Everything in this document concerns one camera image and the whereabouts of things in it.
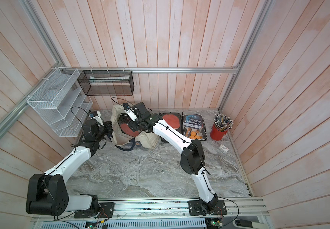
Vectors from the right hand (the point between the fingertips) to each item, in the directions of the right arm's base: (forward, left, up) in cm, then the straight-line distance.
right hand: (133, 120), depth 87 cm
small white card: (-7, -61, -21) cm, 65 cm away
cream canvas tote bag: (-9, -10, -8) cm, 15 cm away
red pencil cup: (+2, -56, -16) cm, 59 cm away
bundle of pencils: (+2, -57, -4) cm, 57 cm away
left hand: (-2, +13, -1) cm, 13 cm away
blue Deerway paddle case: (+11, -42, -20) cm, 48 cm away
